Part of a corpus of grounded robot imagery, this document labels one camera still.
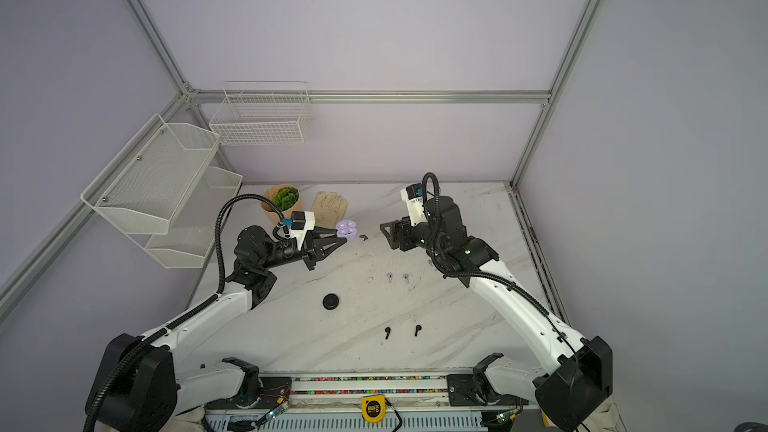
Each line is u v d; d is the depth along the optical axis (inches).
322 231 26.9
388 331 32.9
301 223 23.8
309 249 25.1
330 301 34.8
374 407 27.6
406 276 37.6
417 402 28.8
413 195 25.1
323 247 26.6
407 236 25.6
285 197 39.8
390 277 36.9
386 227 28.0
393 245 26.1
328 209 44.1
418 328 33.0
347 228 27.2
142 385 15.7
